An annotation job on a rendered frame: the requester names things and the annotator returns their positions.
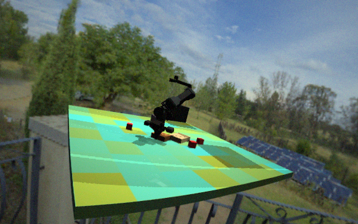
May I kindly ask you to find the beige rectangular block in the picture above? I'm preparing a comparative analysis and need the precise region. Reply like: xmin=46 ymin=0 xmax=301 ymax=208
xmin=169 ymin=133 xmax=191 ymax=144

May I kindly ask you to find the red cube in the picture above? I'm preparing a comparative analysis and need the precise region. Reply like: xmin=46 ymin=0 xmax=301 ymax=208
xmin=188 ymin=140 xmax=197 ymax=148
xmin=196 ymin=138 xmax=204 ymax=144
xmin=126 ymin=123 xmax=133 ymax=130

